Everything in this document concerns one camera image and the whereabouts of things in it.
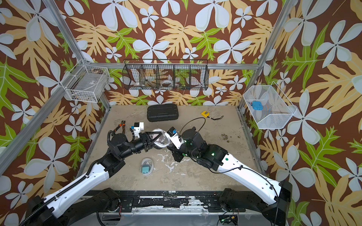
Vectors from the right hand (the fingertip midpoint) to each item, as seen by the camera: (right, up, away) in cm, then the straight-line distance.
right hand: (167, 146), depth 67 cm
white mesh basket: (+60, +21, +17) cm, 65 cm away
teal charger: (-15, -18, +17) cm, 29 cm away
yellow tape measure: (+28, +18, +47) cm, 58 cm away
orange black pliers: (-38, +10, +40) cm, 57 cm away
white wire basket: (-53, +37, +19) cm, 67 cm away
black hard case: (-8, +19, +42) cm, 46 cm away
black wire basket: (-4, +45, +30) cm, 54 cm away
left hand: (-3, +6, -2) cm, 7 cm away
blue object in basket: (+54, +22, +18) cm, 61 cm away
